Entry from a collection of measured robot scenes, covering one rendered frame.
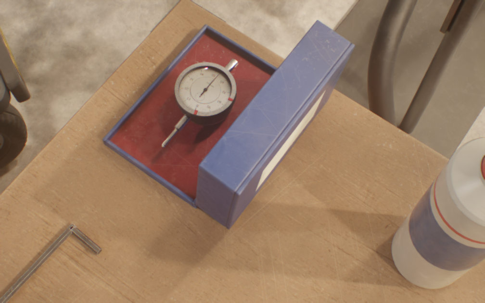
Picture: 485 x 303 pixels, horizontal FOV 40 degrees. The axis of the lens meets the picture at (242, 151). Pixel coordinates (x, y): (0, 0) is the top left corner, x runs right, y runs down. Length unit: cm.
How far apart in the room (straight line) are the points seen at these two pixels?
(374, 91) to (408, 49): 48
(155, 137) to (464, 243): 30
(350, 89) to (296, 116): 69
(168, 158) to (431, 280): 26
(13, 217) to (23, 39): 72
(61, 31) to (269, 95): 83
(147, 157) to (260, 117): 15
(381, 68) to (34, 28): 75
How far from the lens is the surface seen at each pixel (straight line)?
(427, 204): 49
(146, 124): 64
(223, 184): 49
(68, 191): 63
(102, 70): 124
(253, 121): 50
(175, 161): 62
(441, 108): 122
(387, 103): 79
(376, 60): 77
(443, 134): 119
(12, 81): 88
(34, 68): 127
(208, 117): 60
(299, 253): 59
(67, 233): 61
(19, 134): 111
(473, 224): 44
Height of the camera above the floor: 104
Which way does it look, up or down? 66 degrees down
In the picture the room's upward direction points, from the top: straight up
